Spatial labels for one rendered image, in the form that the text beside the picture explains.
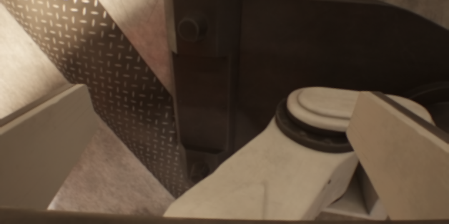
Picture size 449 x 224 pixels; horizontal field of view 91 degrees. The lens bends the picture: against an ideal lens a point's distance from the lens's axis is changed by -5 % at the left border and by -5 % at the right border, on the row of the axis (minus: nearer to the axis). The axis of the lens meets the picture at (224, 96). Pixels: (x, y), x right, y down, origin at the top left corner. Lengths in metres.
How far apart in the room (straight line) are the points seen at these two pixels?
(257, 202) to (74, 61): 0.76
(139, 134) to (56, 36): 0.41
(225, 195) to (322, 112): 0.18
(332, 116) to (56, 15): 0.79
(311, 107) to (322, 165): 0.08
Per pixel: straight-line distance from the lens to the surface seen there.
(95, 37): 0.80
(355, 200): 0.49
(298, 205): 0.28
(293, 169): 0.31
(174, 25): 0.45
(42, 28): 0.93
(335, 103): 0.37
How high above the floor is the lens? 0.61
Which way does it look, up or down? 59 degrees down
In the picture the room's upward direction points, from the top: 155 degrees counter-clockwise
